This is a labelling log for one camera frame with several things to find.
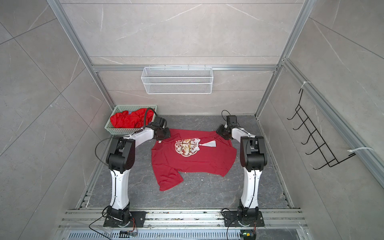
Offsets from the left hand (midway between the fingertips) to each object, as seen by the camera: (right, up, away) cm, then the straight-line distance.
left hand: (169, 131), depth 105 cm
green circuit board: (+44, -49, -34) cm, 74 cm away
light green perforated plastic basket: (-41, +1, -1) cm, 41 cm away
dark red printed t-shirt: (+13, -13, -6) cm, 19 cm away
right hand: (+35, +1, +2) cm, 35 cm away
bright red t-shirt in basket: (-36, +9, +6) cm, 38 cm away
